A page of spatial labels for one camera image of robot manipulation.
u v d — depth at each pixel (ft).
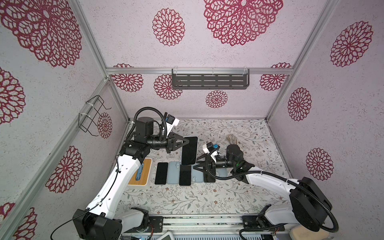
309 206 1.38
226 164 2.17
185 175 2.93
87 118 2.45
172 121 1.90
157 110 1.64
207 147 2.06
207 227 2.40
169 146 1.89
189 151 2.16
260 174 1.81
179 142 2.09
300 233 2.25
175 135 2.01
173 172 2.97
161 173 2.95
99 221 1.20
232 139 3.45
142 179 2.74
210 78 3.01
